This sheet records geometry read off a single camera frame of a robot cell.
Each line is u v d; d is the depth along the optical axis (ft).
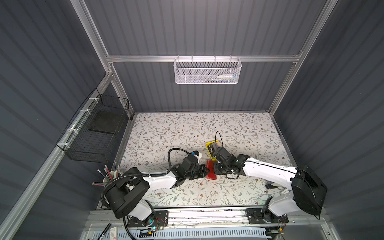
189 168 2.23
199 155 2.66
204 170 2.45
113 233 2.27
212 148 3.15
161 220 2.38
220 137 3.45
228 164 2.09
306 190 1.37
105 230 2.31
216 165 2.48
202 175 2.42
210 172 2.72
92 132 2.40
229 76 2.95
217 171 2.46
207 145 3.25
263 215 2.18
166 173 1.90
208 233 2.53
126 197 1.44
